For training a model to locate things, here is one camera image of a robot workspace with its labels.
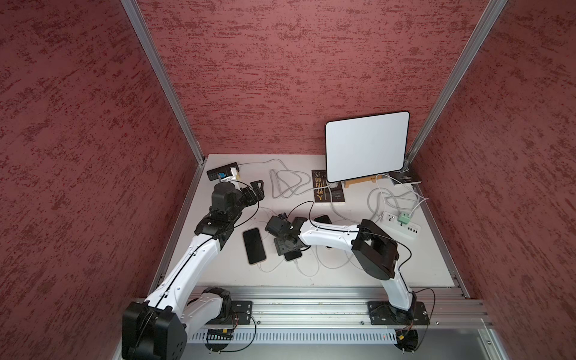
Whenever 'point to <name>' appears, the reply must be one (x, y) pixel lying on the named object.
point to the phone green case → (289, 256)
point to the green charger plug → (404, 218)
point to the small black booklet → (406, 176)
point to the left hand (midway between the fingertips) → (253, 188)
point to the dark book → (325, 191)
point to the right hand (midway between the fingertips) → (289, 248)
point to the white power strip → (391, 224)
